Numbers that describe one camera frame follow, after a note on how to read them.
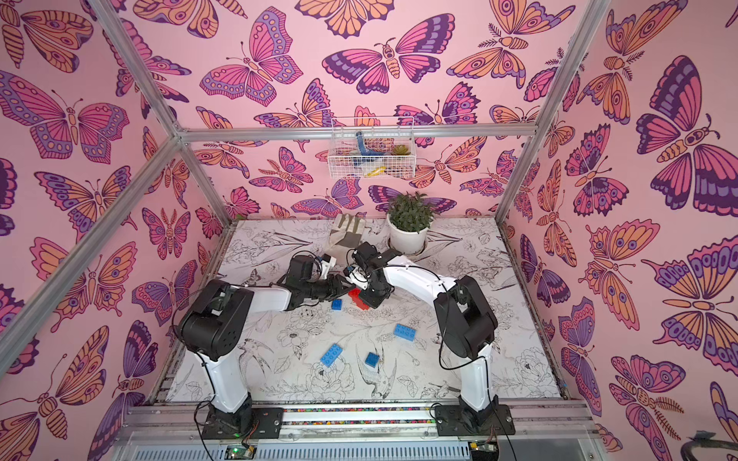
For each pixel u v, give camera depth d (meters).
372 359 0.83
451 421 0.73
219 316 0.52
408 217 0.97
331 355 0.84
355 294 0.92
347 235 1.14
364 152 0.94
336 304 0.95
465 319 0.50
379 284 0.77
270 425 0.73
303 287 0.80
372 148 0.95
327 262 0.91
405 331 0.89
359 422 0.75
